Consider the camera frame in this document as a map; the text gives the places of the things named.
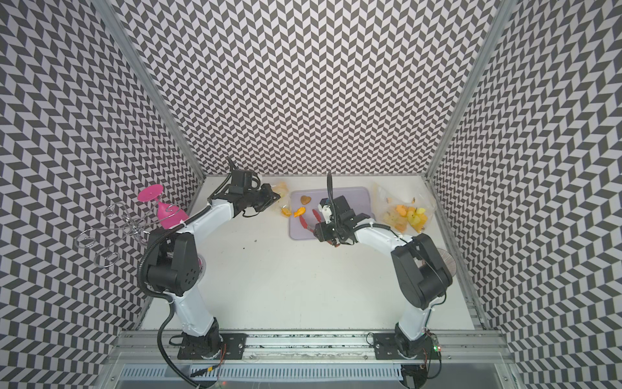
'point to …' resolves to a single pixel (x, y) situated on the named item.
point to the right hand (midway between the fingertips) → (321, 234)
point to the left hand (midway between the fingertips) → (281, 196)
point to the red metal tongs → (304, 224)
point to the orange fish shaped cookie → (301, 211)
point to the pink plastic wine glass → (169, 215)
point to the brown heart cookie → (305, 199)
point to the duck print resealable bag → (419, 214)
